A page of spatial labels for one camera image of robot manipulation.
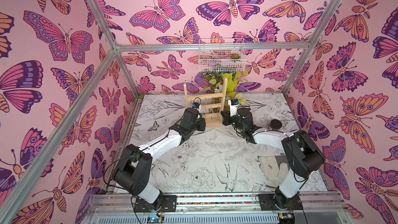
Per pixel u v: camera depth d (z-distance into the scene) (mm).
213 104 898
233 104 801
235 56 920
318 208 729
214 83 923
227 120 818
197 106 779
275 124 975
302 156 476
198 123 785
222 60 1057
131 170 441
